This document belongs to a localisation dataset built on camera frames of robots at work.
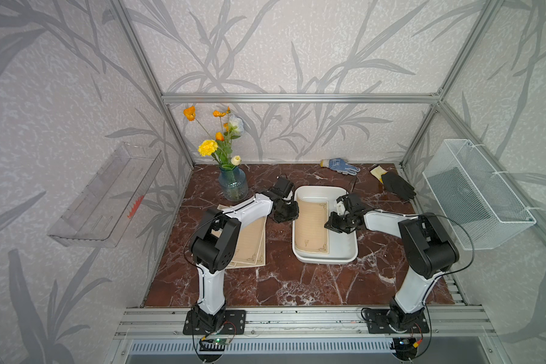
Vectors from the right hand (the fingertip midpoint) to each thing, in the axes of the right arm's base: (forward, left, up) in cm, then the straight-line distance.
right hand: (324, 223), depth 97 cm
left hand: (+1, +12, +5) cm, 13 cm away
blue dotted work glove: (+35, -13, 0) cm, 37 cm away
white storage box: (-11, -6, -1) cm, 12 cm away
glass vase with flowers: (+16, +40, +10) cm, 45 cm away
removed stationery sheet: (-11, +31, -1) cm, 33 cm away
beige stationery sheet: (-2, +6, 0) cm, 6 cm away
